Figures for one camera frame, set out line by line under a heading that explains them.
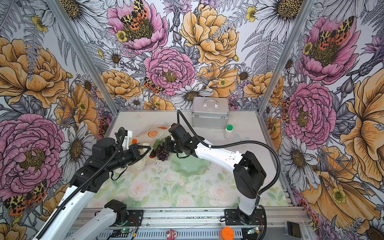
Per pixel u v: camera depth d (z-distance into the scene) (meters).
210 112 1.05
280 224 0.74
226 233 0.62
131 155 0.60
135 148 0.60
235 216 0.75
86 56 0.90
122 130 0.55
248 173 0.46
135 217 0.74
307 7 0.72
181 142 0.63
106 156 0.51
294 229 0.70
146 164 0.71
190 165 0.92
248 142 0.49
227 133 1.02
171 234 0.67
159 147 0.79
